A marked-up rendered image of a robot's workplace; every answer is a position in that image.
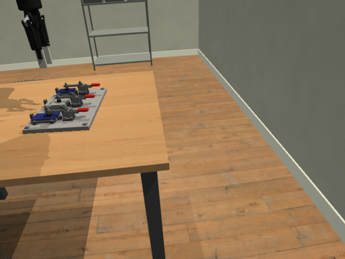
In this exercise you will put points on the grey metal fixture plate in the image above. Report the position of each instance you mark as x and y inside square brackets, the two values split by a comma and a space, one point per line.
[76, 124]

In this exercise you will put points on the blue rectangular plate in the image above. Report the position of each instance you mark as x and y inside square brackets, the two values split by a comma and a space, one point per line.
[64, 92]

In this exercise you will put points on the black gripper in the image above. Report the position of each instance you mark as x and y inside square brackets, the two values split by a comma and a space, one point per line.
[37, 36]

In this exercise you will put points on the blue flat plate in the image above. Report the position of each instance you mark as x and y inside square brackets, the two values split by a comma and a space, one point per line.
[42, 117]

